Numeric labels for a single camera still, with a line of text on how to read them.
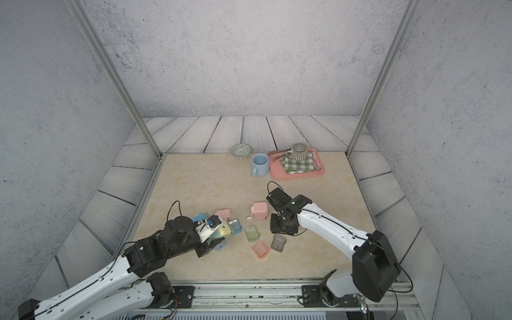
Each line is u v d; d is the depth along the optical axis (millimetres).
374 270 408
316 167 1136
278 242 866
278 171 1125
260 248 848
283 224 674
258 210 889
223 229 694
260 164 1050
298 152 1114
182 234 539
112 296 543
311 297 726
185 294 729
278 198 647
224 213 948
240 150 1218
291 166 1145
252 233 892
